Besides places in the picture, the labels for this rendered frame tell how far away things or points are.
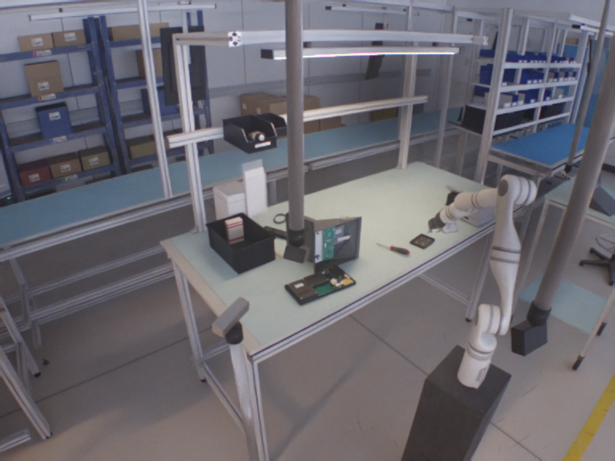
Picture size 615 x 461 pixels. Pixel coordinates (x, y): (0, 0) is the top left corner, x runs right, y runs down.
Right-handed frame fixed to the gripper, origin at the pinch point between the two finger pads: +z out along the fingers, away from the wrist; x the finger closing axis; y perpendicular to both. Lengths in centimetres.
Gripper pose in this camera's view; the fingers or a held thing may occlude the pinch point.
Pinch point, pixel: (431, 233)
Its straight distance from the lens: 189.2
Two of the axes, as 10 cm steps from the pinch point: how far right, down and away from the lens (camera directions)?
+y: -1.5, -9.5, 2.6
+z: -1.5, 2.8, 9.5
